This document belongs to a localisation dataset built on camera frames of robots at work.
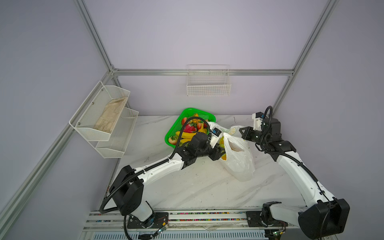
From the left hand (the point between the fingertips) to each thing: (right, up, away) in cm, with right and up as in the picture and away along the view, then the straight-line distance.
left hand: (222, 148), depth 76 cm
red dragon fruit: (-18, +11, +25) cm, 33 cm away
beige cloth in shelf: (-61, +16, +2) cm, 63 cm away
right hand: (+9, +10, +1) cm, 14 cm away
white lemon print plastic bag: (+6, -5, -7) cm, 10 cm away
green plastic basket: (-20, +23, +38) cm, 49 cm away
